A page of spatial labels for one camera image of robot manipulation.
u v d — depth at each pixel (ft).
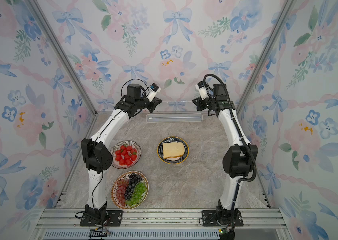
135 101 2.30
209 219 2.45
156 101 2.58
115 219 2.42
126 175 2.81
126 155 3.04
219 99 2.21
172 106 3.97
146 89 2.40
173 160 3.04
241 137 1.70
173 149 3.12
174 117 3.12
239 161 1.70
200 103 2.51
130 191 2.57
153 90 2.43
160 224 2.40
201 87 2.45
